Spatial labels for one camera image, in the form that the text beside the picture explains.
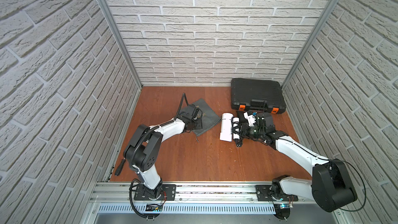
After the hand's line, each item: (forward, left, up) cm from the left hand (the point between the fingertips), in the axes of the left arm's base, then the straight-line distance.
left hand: (202, 122), depth 94 cm
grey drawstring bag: (+6, -5, -4) cm, 9 cm away
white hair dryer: (-8, -15, +7) cm, 19 cm away
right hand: (-9, -19, +6) cm, 21 cm away
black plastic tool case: (+26, -42, -2) cm, 49 cm away
